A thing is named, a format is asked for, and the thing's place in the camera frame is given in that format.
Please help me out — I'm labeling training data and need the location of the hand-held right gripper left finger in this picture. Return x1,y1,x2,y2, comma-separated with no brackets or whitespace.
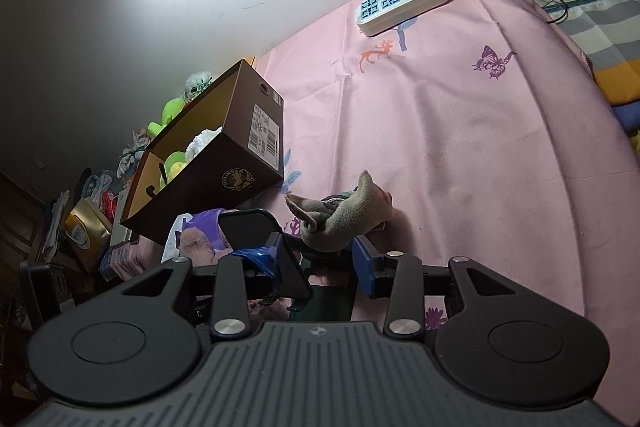
122,232,302,342

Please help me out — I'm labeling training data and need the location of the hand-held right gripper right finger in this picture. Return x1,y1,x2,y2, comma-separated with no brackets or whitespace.
352,238,581,339

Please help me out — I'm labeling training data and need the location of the grey plush toy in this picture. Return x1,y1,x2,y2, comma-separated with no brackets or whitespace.
284,170,394,254

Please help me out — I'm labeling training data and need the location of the pink plush toy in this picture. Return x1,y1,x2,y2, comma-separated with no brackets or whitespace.
176,227,235,267

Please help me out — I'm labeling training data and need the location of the brown cardboard shoe box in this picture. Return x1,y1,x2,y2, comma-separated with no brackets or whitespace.
119,59,285,246

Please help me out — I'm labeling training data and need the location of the round green plush toy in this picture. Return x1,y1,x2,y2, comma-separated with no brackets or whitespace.
164,150,189,184

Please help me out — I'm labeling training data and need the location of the dark green cloth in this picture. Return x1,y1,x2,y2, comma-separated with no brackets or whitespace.
300,257,357,323

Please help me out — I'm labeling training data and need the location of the purple plastic bag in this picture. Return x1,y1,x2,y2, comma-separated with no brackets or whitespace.
161,207,242,260

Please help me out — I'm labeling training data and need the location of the yellow paper bag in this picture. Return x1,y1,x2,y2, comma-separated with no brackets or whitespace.
64,197,114,274

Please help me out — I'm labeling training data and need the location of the white flat box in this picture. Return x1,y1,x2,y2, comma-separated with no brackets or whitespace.
109,191,140,245

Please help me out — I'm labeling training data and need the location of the pink printed sheet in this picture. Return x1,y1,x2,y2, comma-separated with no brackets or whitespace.
100,0,640,408

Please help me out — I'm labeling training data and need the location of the white plush rabbit toy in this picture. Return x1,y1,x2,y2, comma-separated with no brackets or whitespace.
119,141,149,174

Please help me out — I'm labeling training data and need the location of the white fluffy plush toy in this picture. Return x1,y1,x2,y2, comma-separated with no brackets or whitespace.
182,70,214,104

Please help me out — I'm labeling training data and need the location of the white power strip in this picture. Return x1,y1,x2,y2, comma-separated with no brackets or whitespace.
355,0,450,38

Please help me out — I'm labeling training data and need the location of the striped blanket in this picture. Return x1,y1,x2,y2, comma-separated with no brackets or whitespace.
524,0,640,134

